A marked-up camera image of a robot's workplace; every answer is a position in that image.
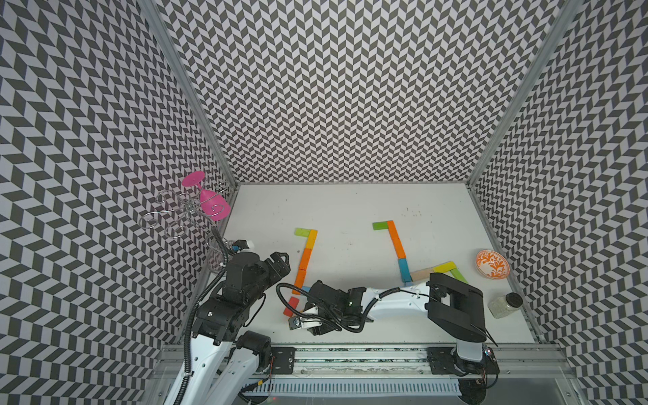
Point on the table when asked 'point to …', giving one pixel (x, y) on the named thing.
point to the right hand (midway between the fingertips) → (310, 318)
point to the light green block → (457, 275)
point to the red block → (293, 301)
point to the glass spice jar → (504, 305)
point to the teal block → (404, 270)
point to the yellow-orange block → (311, 239)
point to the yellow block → (445, 267)
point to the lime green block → (302, 232)
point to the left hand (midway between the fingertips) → (279, 264)
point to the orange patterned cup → (492, 264)
